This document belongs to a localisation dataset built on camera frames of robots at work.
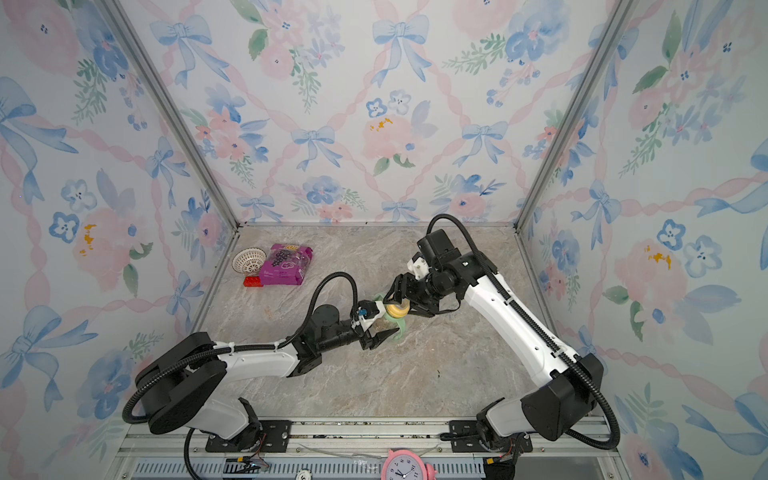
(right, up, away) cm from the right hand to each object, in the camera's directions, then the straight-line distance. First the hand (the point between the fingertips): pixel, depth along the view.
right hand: (395, 303), depth 72 cm
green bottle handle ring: (+2, -4, 0) cm, 5 cm away
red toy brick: (-48, +3, +29) cm, 56 cm away
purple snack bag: (-36, +9, +28) cm, 47 cm away
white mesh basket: (-52, +10, +34) cm, 63 cm away
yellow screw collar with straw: (+1, -1, -3) cm, 3 cm away
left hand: (0, -4, +6) cm, 7 cm away
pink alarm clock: (+3, -37, -3) cm, 37 cm away
